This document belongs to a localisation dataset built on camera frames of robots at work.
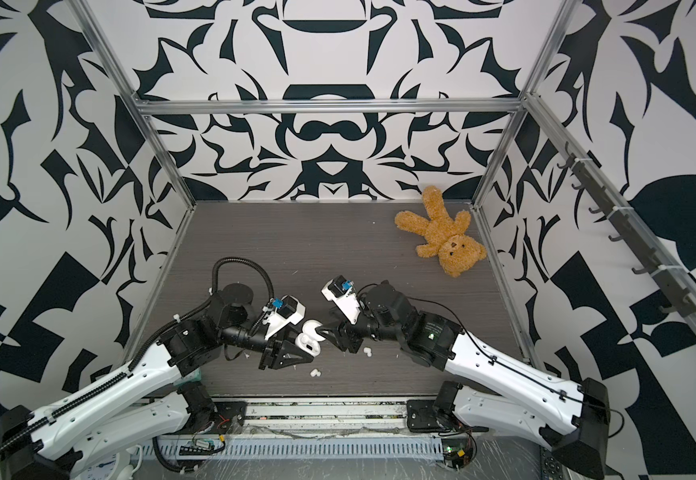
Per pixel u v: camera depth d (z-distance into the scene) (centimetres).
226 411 76
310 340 63
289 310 57
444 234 102
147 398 49
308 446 71
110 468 65
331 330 64
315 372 81
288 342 59
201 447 72
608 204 60
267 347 57
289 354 59
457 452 71
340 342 59
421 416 74
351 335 58
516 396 44
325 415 76
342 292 57
